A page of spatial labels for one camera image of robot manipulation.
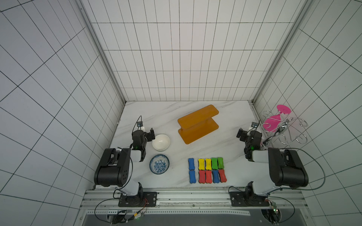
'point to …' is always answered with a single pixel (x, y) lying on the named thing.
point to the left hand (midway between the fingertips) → (145, 130)
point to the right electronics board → (273, 214)
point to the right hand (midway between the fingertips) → (243, 127)
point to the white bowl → (161, 142)
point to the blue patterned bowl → (159, 164)
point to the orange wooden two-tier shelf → (198, 124)
